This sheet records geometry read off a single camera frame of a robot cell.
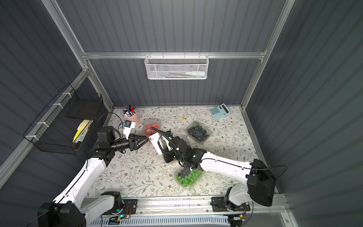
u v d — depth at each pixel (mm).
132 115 1018
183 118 1119
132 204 752
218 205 731
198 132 980
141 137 748
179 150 552
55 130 693
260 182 409
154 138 749
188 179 793
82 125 750
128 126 677
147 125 1094
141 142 711
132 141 665
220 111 1153
